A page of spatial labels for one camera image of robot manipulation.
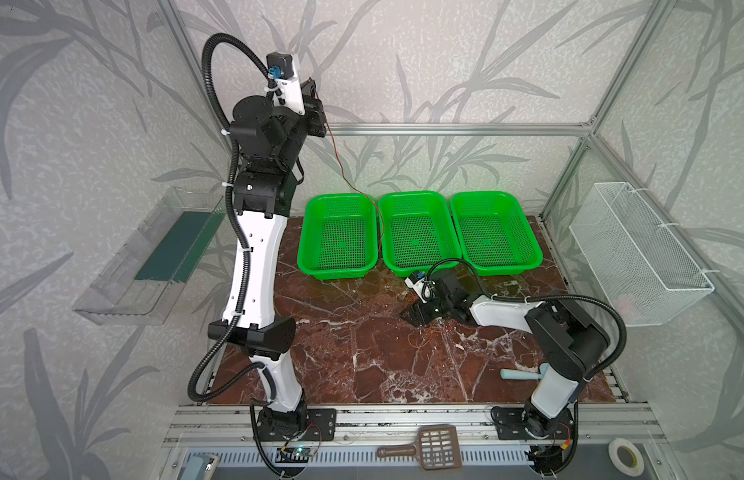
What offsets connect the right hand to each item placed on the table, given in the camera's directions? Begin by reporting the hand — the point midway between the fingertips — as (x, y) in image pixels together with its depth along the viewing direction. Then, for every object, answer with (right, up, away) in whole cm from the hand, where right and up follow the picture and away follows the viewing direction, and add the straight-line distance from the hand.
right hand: (407, 301), depth 92 cm
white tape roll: (+48, -30, -22) cm, 61 cm away
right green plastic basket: (+33, +21, +17) cm, 42 cm away
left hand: (-19, +51, -37) cm, 66 cm away
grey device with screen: (-47, -31, -28) cm, 62 cm away
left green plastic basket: (-26, +21, +24) cm, 41 cm away
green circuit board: (-26, -32, -21) cm, 46 cm away
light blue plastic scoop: (+29, -18, -11) cm, 36 cm away
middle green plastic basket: (+5, +22, +24) cm, 33 cm away
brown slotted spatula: (+6, -31, -21) cm, 38 cm away
